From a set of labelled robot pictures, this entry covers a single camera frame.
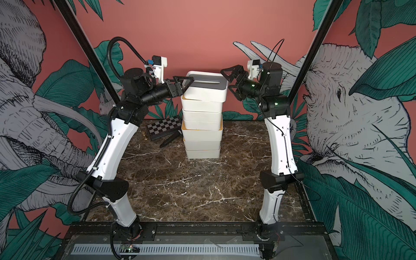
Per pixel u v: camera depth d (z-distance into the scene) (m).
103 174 0.44
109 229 0.65
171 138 1.07
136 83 0.46
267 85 0.48
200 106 0.67
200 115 0.71
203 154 0.98
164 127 1.12
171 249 0.70
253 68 0.58
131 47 0.49
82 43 0.80
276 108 0.47
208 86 0.61
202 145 0.88
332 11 0.70
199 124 0.76
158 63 0.54
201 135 0.82
